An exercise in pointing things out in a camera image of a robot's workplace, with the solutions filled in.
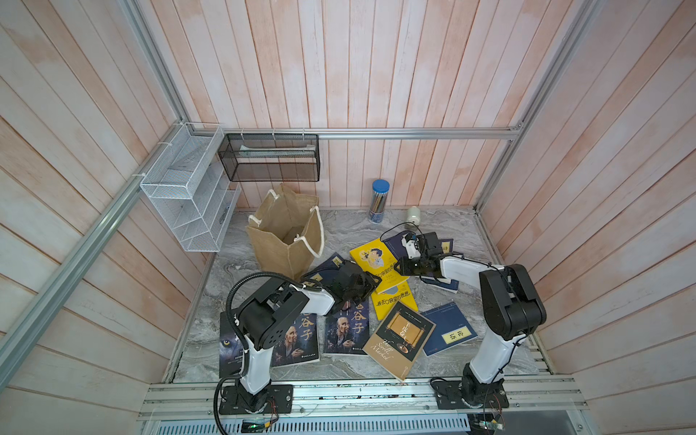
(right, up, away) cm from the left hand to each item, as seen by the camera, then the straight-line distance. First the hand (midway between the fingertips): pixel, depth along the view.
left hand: (381, 286), depth 92 cm
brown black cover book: (+4, -15, -10) cm, 18 cm away
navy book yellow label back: (+8, +13, +14) cm, 21 cm away
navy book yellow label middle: (+27, +13, +10) cm, 31 cm away
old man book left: (-27, -16, -10) cm, 33 cm away
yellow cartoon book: (-1, +8, +9) cm, 12 cm away
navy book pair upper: (-20, +3, +3) cm, 21 cm away
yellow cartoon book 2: (+7, -2, +1) cm, 8 cm away
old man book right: (-12, -13, -8) cm, 19 cm away
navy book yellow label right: (+24, 0, +3) cm, 24 cm away
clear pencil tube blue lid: (+1, +36, +11) cm, 37 cm away
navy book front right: (+22, -12, -7) cm, 26 cm away
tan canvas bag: (-36, +19, +18) cm, 45 cm away
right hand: (+7, +6, +8) cm, 12 cm away
